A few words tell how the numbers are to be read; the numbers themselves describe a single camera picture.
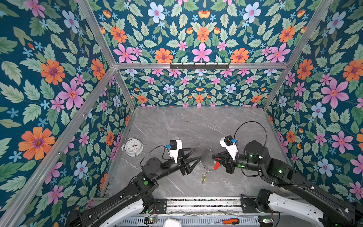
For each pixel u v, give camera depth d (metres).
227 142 0.53
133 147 0.92
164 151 0.55
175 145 0.54
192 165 0.57
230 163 0.53
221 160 0.61
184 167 0.55
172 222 0.67
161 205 0.73
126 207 0.51
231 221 0.69
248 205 0.73
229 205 0.75
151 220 0.70
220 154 0.60
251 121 0.46
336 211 0.40
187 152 0.63
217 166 0.64
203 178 0.69
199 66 0.91
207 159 0.64
